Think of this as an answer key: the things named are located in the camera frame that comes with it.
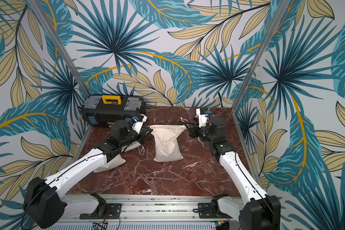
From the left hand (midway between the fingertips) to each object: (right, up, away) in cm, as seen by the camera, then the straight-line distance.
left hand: (150, 130), depth 77 cm
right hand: (+14, +2, -5) cm, 14 cm away
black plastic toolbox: (-35, +11, +16) cm, 40 cm away
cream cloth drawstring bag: (+9, -10, +3) cm, 13 cm away
